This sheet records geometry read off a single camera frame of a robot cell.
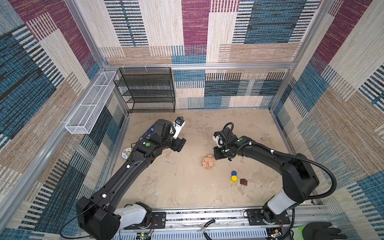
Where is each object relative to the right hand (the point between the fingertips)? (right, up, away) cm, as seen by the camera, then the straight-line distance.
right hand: (215, 156), depth 87 cm
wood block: (-7, -1, +2) cm, 8 cm away
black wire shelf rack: (-46, +44, +22) cm, 67 cm away
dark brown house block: (+15, -13, -2) cm, 20 cm away
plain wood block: (-3, -4, 0) cm, 5 cm away
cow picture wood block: (-6, -4, 0) cm, 7 cm away
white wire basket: (-64, +22, -15) cm, 69 cm away
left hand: (-20, +14, -10) cm, 27 cm away
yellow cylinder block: (+10, -12, -2) cm, 16 cm away
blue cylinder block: (+11, -10, 0) cm, 14 cm away
